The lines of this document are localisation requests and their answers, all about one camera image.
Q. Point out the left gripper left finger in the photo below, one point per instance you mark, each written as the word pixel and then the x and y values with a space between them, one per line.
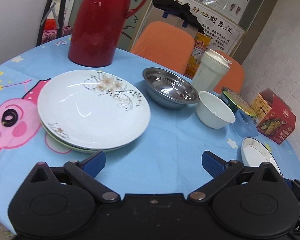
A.
pixel 84 173

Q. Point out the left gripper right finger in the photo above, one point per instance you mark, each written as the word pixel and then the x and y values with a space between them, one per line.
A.
pixel 223 173

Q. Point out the white gold-rimmed plate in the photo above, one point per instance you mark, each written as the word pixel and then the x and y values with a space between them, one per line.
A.
pixel 253 153

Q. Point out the green plastic plate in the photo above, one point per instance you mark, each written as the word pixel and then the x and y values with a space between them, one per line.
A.
pixel 78 149

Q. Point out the blue translucent plastic bowl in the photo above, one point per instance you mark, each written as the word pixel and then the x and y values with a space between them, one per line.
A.
pixel 244 125

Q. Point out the small white ceramic bowl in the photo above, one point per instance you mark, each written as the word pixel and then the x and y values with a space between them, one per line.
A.
pixel 213 112

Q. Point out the white floral plate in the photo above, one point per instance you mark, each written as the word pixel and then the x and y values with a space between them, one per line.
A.
pixel 93 110

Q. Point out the steel bowl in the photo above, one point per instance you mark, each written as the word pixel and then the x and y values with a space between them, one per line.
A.
pixel 169 90

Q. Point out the instant noodle cup green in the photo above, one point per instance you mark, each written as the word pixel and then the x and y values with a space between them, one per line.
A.
pixel 235 102

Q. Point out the red cracker box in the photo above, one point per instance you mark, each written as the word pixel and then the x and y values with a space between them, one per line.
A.
pixel 273 117

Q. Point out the right orange chair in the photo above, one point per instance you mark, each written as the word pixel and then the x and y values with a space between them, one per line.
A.
pixel 234 77

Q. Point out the orange chair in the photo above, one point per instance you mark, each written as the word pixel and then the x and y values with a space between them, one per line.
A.
pixel 234 77
pixel 165 45

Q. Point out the white travel tumbler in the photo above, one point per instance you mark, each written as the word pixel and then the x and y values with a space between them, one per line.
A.
pixel 213 67

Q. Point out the yellow snack bag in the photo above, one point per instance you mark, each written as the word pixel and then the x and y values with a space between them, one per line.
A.
pixel 201 43

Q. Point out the left orange chair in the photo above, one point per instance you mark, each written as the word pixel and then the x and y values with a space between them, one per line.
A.
pixel 165 45

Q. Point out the black cloth on box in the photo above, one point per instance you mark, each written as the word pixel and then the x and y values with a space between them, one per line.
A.
pixel 181 11

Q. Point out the red thermos jug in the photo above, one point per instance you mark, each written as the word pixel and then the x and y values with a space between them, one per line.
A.
pixel 97 30

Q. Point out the brown cardboard box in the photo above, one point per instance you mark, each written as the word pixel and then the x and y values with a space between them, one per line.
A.
pixel 156 14

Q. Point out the black metal stand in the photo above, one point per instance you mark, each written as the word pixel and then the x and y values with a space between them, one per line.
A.
pixel 52 25

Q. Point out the frosted glass cartoon panel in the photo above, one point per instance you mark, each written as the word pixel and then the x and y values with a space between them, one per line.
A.
pixel 132 25

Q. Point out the wall poster with text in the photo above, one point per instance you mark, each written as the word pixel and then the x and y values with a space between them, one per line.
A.
pixel 225 22

